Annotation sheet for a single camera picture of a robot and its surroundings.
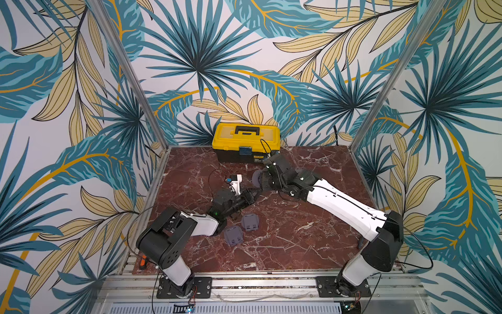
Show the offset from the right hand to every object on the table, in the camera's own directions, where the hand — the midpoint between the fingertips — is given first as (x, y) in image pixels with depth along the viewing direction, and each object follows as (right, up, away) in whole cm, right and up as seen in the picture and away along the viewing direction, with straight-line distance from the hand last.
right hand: (264, 178), depth 79 cm
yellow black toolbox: (-12, +17, +21) cm, 30 cm away
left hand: (-1, -6, +4) cm, 7 cm away
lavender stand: (-4, 0, +3) cm, 5 cm away
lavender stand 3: (-6, -21, +12) cm, 25 cm away
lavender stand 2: (-13, -26, +7) cm, 30 cm away
